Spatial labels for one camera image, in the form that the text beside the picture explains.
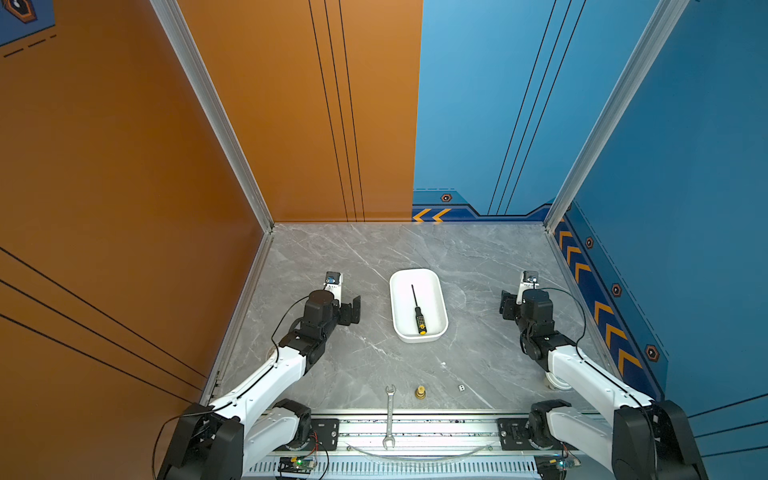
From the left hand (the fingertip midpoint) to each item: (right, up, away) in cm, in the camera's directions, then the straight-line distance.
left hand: (345, 293), depth 86 cm
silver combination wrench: (+13, -34, -12) cm, 39 cm away
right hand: (+49, 0, +2) cm, 49 cm away
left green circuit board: (-9, -39, -15) cm, 43 cm away
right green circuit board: (+52, -39, -16) cm, 67 cm away
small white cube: (+32, -25, -6) cm, 41 cm away
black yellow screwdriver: (+22, -9, +6) cm, 25 cm away
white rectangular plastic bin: (+22, -5, +11) cm, 25 cm away
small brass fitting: (+21, -25, -8) cm, 34 cm away
